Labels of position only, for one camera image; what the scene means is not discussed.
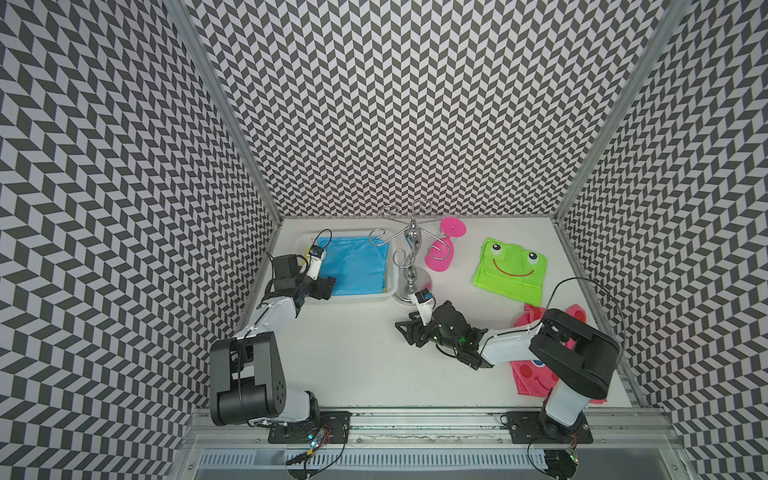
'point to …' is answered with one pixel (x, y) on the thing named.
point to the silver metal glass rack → (413, 277)
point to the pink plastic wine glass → (439, 254)
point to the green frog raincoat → (511, 270)
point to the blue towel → (358, 264)
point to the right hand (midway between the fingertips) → (403, 324)
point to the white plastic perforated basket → (310, 237)
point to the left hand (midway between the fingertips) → (318, 275)
